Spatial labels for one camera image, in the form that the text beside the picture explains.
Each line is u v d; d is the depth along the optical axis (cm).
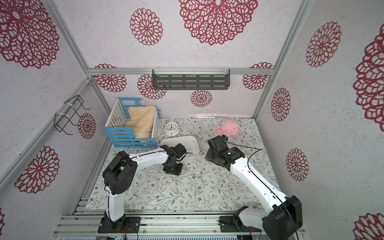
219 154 58
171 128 109
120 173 51
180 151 79
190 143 101
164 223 76
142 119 109
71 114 79
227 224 73
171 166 78
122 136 107
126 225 73
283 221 43
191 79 93
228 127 104
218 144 59
